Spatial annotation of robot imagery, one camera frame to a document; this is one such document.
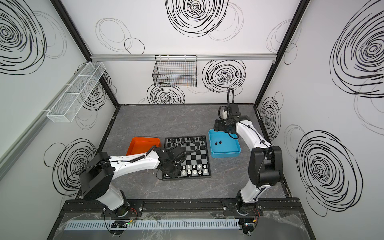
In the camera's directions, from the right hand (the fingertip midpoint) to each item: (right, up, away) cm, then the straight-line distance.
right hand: (219, 126), depth 90 cm
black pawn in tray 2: (-1, -11, +6) cm, 13 cm away
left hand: (-25, -26, -7) cm, 36 cm away
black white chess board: (-13, -22, -3) cm, 26 cm away
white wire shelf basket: (-78, +14, -15) cm, 80 cm away
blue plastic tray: (+3, -13, +8) cm, 15 cm away
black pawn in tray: (+2, -11, +8) cm, 13 cm away
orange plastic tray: (-49, -13, +7) cm, 51 cm away
